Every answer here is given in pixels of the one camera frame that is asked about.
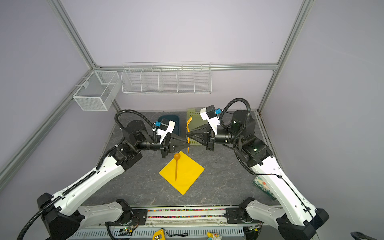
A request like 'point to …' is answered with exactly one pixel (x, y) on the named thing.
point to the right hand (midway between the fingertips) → (187, 135)
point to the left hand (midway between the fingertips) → (188, 146)
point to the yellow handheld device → (158, 232)
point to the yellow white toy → (211, 236)
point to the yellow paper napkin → (187, 171)
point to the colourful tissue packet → (259, 183)
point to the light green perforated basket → (197, 121)
